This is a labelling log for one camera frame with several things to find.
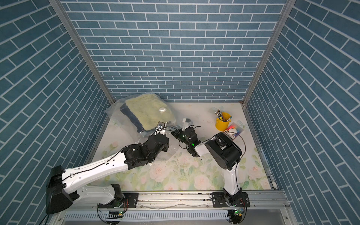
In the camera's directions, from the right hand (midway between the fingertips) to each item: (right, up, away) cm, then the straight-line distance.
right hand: (169, 128), depth 88 cm
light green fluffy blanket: (-14, +12, +10) cm, 21 cm away
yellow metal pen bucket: (+37, +1, +11) cm, 39 cm away
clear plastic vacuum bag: (-20, -8, +5) cm, 23 cm away
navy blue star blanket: (-34, +12, +14) cm, 39 cm away
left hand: (+2, -4, -13) cm, 14 cm away
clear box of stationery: (+45, -3, +11) cm, 47 cm away
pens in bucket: (+34, +8, +5) cm, 35 cm away
